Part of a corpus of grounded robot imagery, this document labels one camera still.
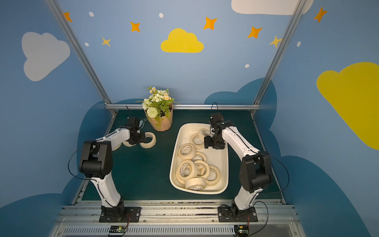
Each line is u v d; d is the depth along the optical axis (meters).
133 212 0.75
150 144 0.99
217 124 0.65
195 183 0.75
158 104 0.87
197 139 1.04
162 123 1.04
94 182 0.54
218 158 0.96
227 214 0.74
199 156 0.95
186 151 0.98
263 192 0.52
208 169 0.84
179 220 0.74
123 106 1.19
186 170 0.88
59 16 0.72
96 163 0.51
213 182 0.83
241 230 0.73
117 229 0.72
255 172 0.47
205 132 1.04
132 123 0.81
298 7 0.70
